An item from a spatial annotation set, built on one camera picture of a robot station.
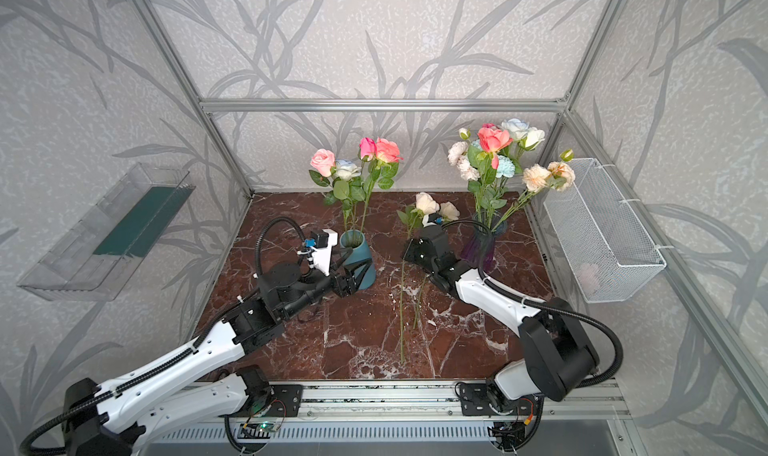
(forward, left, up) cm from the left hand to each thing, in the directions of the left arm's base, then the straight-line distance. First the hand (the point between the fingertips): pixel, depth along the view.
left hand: (366, 250), depth 68 cm
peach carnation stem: (+27, -23, +5) cm, 36 cm away
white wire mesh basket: (-3, -51, +6) cm, 51 cm away
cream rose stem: (+22, -15, -10) cm, 29 cm away
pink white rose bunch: (+33, -25, -26) cm, 49 cm away
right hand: (+14, -9, -13) cm, 21 cm away
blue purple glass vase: (+13, -31, -18) cm, 38 cm away
